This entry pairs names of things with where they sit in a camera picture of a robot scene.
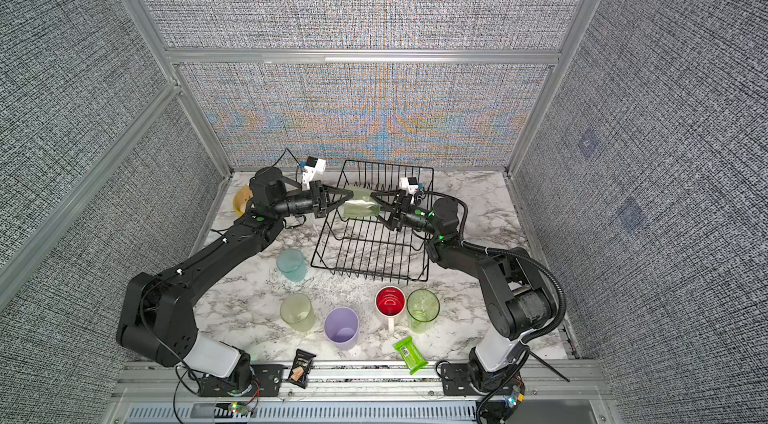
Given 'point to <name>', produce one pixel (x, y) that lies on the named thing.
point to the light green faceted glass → (362, 204)
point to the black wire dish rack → (366, 248)
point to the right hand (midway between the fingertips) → (371, 203)
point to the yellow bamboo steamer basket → (240, 199)
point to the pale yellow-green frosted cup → (297, 312)
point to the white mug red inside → (390, 301)
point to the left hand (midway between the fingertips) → (352, 198)
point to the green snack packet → (411, 354)
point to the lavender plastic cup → (342, 327)
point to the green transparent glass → (422, 306)
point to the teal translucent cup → (291, 264)
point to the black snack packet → (301, 366)
